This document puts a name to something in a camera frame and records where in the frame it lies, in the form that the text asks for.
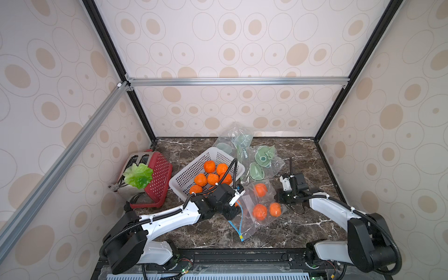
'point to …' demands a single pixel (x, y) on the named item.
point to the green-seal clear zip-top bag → (262, 163)
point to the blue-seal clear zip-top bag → (259, 192)
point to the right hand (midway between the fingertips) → (281, 196)
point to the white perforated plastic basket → (181, 183)
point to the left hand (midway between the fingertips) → (242, 207)
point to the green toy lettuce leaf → (139, 176)
